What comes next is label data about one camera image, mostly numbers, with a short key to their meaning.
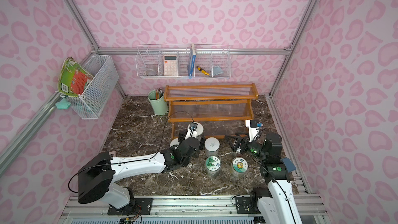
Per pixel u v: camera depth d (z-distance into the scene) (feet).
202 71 3.12
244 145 2.03
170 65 3.06
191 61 2.84
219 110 3.68
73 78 2.37
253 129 2.08
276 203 1.54
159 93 3.28
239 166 2.53
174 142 2.79
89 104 2.36
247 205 2.39
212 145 2.74
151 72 3.13
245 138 2.03
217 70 3.29
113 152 2.96
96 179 1.37
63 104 2.05
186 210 2.37
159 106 3.46
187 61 3.21
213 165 2.57
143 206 2.37
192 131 2.19
